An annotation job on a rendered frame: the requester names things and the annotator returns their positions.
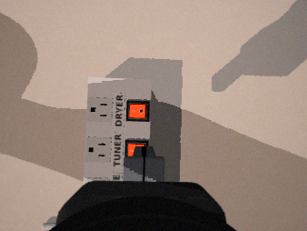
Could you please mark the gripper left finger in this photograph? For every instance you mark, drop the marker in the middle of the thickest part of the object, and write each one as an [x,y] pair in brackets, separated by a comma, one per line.
[134,165]

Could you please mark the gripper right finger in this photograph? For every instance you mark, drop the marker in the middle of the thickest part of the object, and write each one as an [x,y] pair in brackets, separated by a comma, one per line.
[153,165]

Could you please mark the white power strip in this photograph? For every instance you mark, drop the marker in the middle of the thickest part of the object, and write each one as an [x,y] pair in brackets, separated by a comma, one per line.
[118,118]

